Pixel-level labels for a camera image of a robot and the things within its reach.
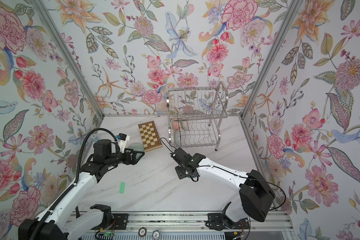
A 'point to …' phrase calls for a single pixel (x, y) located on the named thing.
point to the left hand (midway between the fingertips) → (140, 152)
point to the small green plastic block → (122, 187)
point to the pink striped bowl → (184, 125)
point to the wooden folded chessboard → (150, 137)
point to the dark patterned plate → (177, 138)
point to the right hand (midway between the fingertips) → (181, 170)
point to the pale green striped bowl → (136, 146)
